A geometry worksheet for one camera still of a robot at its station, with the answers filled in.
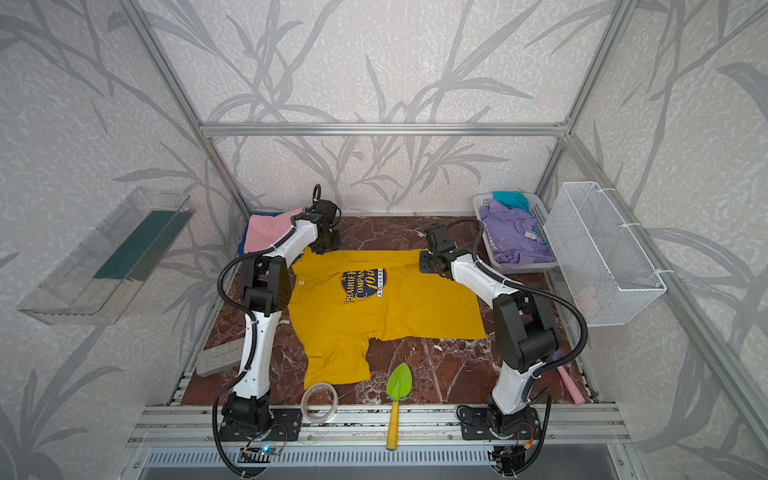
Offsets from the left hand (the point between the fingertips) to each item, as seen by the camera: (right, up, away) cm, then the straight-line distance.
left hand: (337, 236), depth 108 cm
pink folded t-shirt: (-29, +2, +3) cm, 29 cm away
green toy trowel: (+23, -40, -31) cm, 55 cm away
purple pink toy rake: (+70, -43, -31) cm, 88 cm away
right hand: (+33, -5, -13) cm, 35 cm away
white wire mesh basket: (+67, -7, -46) cm, 82 cm away
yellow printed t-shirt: (+4, -21, -12) cm, 25 cm away
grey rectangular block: (-27, -34, -26) cm, 51 cm away
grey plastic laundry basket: (+76, +10, +3) cm, 76 cm away
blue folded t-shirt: (-34, -5, -3) cm, 34 cm away
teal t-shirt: (+66, +14, +5) cm, 68 cm away
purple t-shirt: (+65, +1, +3) cm, 65 cm away
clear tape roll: (-1, -42, -31) cm, 53 cm away
